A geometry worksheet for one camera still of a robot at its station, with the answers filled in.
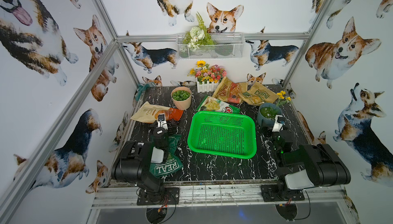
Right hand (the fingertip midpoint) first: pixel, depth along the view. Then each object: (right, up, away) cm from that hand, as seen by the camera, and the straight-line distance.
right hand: (276, 118), depth 89 cm
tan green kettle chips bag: (-2, +15, +25) cm, 29 cm away
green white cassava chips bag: (-37, +8, +20) cm, 43 cm away
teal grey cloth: (-89, +16, +32) cm, 96 cm away
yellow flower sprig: (+5, +10, +4) cm, 12 cm away
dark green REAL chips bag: (-59, -23, -5) cm, 64 cm away
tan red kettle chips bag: (-23, +17, +29) cm, 41 cm away
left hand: (-66, +1, +3) cm, 66 cm away
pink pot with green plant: (-57, +12, +12) cm, 59 cm away
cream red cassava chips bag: (-78, +2, +12) cm, 79 cm away
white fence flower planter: (-42, +20, +26) cm, 54 cm away
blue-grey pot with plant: (-3, +2, +7) cm, 8 cm away
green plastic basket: (-28, -11, +7) cm, 30 cm away
